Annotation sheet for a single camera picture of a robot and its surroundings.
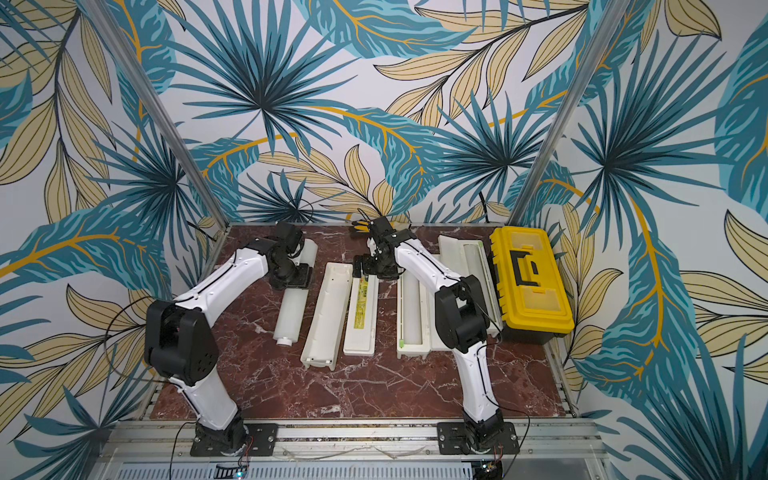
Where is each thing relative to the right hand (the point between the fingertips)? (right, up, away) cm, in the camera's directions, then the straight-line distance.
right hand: (367, 273), depth 94 cm
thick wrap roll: (-20, -11, -13) cm, 26 cm away
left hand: (-19, -3, -7) cm, 21 cm away
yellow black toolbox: (+46, -6, -13) cm, 48 cm away
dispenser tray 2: (+14, -17, -9) cm, 24 cm away
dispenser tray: (-12, -14, -2) cm, 19 cm away
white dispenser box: (-2, -17, -6) cm, 18 cm away
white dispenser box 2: (+28, +7, +9) cm, 30 cm away
